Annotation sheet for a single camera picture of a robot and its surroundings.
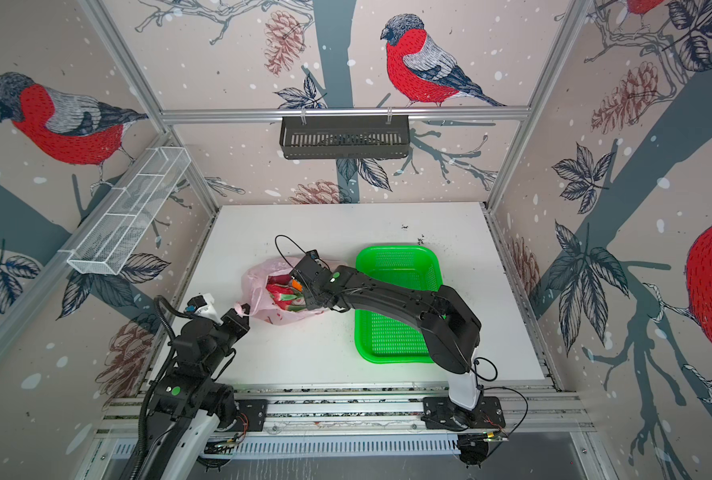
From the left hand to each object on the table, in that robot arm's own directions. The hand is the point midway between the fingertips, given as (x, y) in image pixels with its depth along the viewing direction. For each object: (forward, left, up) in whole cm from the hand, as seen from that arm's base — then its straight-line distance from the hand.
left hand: (248, 305), depth 76 cm
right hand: (+6, -15, -6) cm, 17 cm away
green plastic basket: (-4, -35, -16) cm, 39 cm away
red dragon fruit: (+9, -4, -9) cm, 14 cm away
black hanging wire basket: (+60, -24, +12) cm, 66 cm away
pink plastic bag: (+3, -2, +2) cm, 4 cm away
